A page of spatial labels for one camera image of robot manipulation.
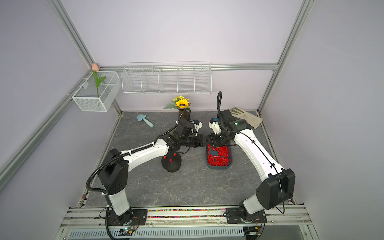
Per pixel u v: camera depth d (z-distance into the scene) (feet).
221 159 3.06
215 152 3.16
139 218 2.42
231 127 1.79
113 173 1.53
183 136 2.18
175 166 2.86
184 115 3.30
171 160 2.65
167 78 3.25
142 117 3.79
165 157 2.03
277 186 1.33
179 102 2.99
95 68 2.93
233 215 2.42
